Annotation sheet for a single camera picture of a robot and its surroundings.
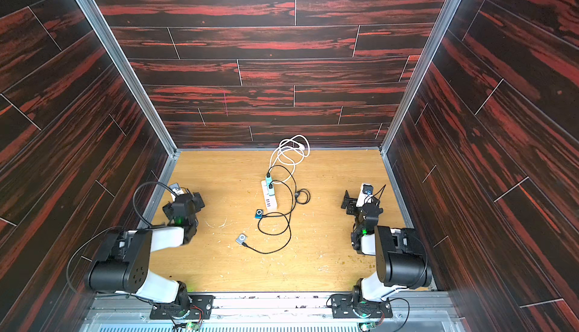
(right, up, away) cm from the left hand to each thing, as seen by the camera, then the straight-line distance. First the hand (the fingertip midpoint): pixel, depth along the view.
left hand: (186, 197), depth 93 cm
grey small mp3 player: (+24, -16, -5) cm, 29 cm away
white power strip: (+35, -2, +5) cm, 35 cm away
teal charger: (+36, +2, +3) cm, 36 cm away
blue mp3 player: (+30, -7, +2) cm, 31 cm away
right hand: (+75, +2, -2) cm, 75 cm away
